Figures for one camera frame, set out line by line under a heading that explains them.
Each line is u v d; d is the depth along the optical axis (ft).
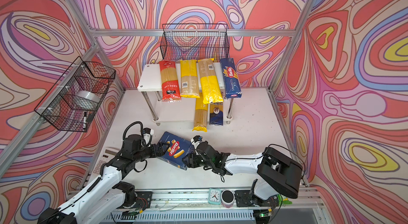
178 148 2.75
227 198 2.27
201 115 3.06
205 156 2.07
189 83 2.37
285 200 2.38
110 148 2.83
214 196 2.40
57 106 2.18
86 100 2.31
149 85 2.45
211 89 2.27
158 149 2.41
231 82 2.29
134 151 2.11
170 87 2.26
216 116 3.06
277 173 1.43
